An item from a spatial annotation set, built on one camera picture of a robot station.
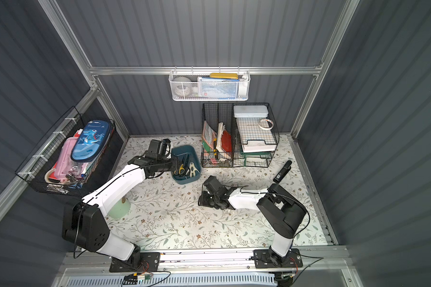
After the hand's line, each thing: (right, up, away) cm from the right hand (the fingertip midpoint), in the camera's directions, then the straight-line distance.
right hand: (202, 198), depth 88 cm
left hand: (-11, +18, -2) cm, 21 cm away
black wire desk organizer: (+20, +33, +14) cm, 41 cm away
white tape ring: (+34, +36, +8) cm, 50 cm away
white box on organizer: (+27, +47, +13) cm, 56 cm away
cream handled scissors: (-7, +13, +13) cm, 20 cm away
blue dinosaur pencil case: (-42, +29, -18) cm, 54 cm away
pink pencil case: (-51, +18, -20) cm, 58 cm away
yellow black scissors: (-13, +13, +11) cm, 21 cm away
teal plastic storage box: (-16, +23, +18) cm, 33 cm away
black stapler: (+42, +10, +8) cm, 44 cm away
